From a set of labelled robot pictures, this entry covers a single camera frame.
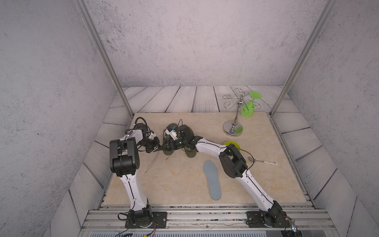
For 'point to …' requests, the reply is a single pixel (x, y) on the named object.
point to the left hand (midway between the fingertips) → (163, 147)
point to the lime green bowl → (236, 144)
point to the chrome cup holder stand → (245, 101)
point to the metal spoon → (251, 159)
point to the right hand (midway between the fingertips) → (162, 149)
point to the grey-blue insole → (210, 170)
